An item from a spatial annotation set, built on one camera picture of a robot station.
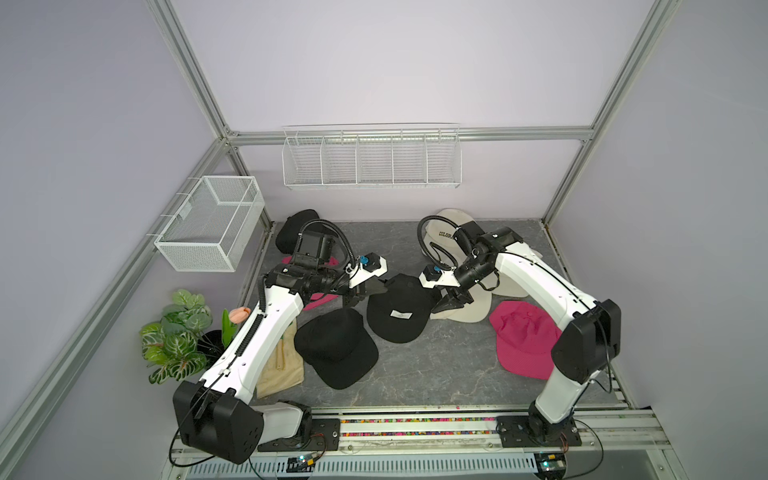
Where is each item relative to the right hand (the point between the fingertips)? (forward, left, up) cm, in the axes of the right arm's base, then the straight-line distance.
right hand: (431, 298), depth 78 cm
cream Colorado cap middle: (+3, -12, -16) cm, 20 cm away
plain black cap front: (-7, +26, -17) cm, 32 cm away
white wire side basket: (+18, +61, +8) cm, 64 cm away
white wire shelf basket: (+48, +17, +11) cm, 52 cm away
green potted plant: (-15, +55, +8) cm, 57 cm away
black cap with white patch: (-5, +8, +3) cm, 10 cm away
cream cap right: (-3, -11, +8) cm, 14 cm away
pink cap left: (-6, +27, +10) cm, 29 cm away
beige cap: (-12, +41, -19) cm, 47 cm away
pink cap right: (-6, -28, -13) cm, 31 cm away
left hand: (-1, +13, +8) cm, 15 cm away
